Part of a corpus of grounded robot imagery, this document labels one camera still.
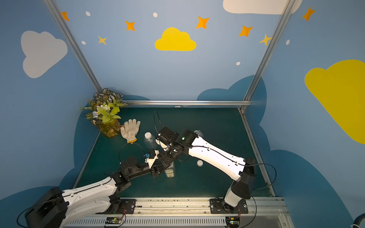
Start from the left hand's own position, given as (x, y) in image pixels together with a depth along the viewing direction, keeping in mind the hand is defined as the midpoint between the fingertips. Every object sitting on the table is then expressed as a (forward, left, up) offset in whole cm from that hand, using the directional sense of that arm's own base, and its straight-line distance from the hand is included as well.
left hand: (168, 159), depth 74 cm
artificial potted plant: (+26, +42, +7) cm, 50 cm away
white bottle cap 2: (+5, -19, -17) cm, 25 cm away
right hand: (0, 0, +4) cm, 4 cm away
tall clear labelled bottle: (-4, -1, -6) cm, 7 cm away
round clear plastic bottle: (+14, +13, -5) cm, 20 cm away
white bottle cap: (+15, +14, -1) cm, 20 cm away
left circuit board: (-26, +27, -18) cm, 42 cm away
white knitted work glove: (+29, +33, -15) cm, 46 cm away
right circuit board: (-25, -34, -18) cm, 46 cm away
